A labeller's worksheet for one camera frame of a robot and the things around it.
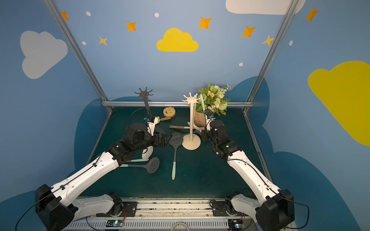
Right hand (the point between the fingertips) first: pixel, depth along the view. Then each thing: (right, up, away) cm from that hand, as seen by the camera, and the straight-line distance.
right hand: (209, 125), depth 80 cm
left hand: (-22, -5, -6) cm, 24 cm away
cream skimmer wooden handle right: (-4, -3, +13) cm, 14 cm away
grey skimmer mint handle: (-34, -26, +8) cm, 44 cm away
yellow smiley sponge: (-27, +10, +36) cm, 46 cm away
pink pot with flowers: (+4, +17, +10) cm, 20 cm away
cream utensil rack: (-9, -12, +21) cm, 26 cm away
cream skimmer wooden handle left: (-39, -18, +13) cm, 45 cm away
